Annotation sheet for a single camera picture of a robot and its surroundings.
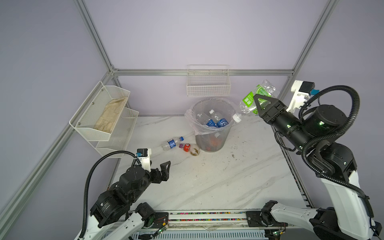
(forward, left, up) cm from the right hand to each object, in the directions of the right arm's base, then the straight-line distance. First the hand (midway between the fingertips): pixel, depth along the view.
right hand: (254, 96), depth 46 cm
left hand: (-8, +35, -30) cm, 47 cm away
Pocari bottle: (+23, +5, -36) cm, 43 cm away
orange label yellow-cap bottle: (+15, +8, -44) cm, 47 cm away
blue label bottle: (+25, +14, -36) cm, 46 cm away
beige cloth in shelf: (+17, +66, -26) cm, 73 cm away
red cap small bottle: (+16, +21, -57) cm, 63 cm away
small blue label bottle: (+18, +36, -52) cm, 66 cm away
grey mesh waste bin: (+17, +16, -46) cm, 51 cm away
